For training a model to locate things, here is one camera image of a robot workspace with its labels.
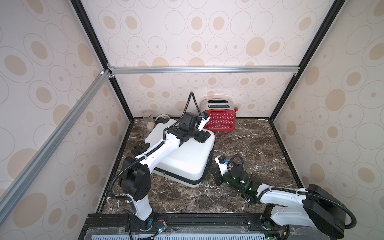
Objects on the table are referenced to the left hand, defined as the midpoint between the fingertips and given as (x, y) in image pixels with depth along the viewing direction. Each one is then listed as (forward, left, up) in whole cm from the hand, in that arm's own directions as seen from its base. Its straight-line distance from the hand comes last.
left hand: (210, 130), depth 82 cm
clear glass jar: (+21, +42, -9) cm, 48 cm away
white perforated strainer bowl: (+30, +33, -19) cm, 49 cm away
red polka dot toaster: (+22, -10, -7) cm, 25 cm away
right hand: (-16, -2, -11) cm, 20 cm away
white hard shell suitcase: (-20, +12, -4) cm, 24 cm away
